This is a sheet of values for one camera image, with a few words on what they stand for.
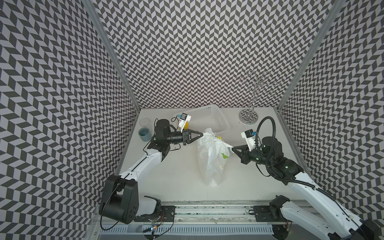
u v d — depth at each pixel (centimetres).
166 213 71
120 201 40
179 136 67
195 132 71
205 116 102
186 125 104
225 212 74
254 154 64
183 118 69
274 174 53
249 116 128
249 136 63
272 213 65
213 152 66
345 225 39
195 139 69
